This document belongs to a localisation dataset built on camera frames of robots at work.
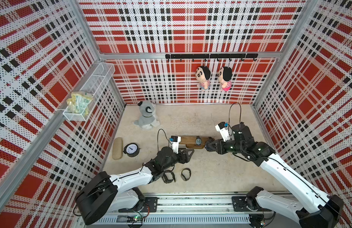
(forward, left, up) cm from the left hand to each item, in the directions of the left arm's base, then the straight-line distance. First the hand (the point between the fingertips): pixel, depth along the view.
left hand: (192, 150), depth 80 cm
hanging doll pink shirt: (+44, -23, +19) cm, 53 cm away
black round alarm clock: (+5, +39, -11) cm, 41 cm away
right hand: (-2, -10, +9) cm, 13 cm away
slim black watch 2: (-12, +5, -10) cm, 17 cm away
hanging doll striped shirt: (+43, -8, +21) cm, 48 cm away
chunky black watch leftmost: (-14, +15, -9) cm, 22 cm away
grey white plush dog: (+26, +31, -4) cm, 41 cm away
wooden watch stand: (+9, +1, -6) cm, 11 cm away
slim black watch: (+9, -4, -5) cm, 11 cm away
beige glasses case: (+6, +49, -11) cm, 51 cm away
